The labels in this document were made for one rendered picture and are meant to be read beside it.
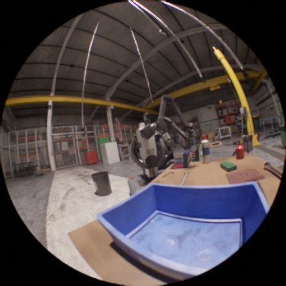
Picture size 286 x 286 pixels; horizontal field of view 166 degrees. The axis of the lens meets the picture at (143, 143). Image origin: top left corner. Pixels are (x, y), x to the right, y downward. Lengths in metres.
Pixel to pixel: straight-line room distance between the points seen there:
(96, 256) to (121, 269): 0.07
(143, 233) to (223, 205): 0.22
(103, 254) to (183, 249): 0.19
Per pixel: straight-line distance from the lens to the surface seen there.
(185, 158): 0.80
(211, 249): 0.27
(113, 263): 0.28
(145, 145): 1.12
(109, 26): 8.00
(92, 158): 6.77
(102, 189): 1.67
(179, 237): 0.29
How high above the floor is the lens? 0.72
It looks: 1 degrees up
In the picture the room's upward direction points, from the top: 10 degrees counter-clockwise
